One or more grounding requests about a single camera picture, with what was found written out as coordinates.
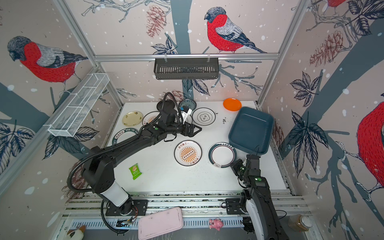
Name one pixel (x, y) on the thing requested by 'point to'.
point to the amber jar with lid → (300, 223)
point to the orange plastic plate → (232, 104)
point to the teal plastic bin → (252, 131)
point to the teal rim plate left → (124, 134)
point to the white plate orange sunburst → (188, 153)
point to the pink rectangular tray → (160, 223)
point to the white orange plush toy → (76, 234)
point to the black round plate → (166, 106)
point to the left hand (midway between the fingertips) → (196, 127)
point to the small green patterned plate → (190, 103)
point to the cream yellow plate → (132, 118)
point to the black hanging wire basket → (186, 69)
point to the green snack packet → (135, 171)
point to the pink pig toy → (216, 223)
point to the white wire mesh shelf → (66, 123)
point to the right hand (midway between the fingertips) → (230, 164)
